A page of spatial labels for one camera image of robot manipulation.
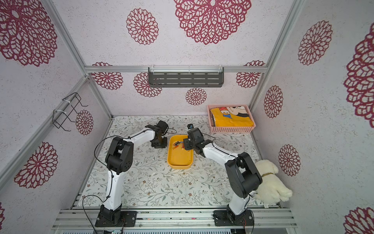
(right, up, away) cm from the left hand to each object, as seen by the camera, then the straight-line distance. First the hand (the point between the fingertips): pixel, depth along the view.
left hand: (163, 146), depth 102 cm
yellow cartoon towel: (+50, +19, +6) cm, 54 cm away
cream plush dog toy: (+59, -19, -29) cm, 69 cm away
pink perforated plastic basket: (+35, +30, +16) cm, 49 cm away
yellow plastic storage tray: (+11, -7, -4) cm, 14 cm away
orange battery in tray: (+9, 0, +1) cm, 9 cm away
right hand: (+17, +6, -9) cm, 20 cm away
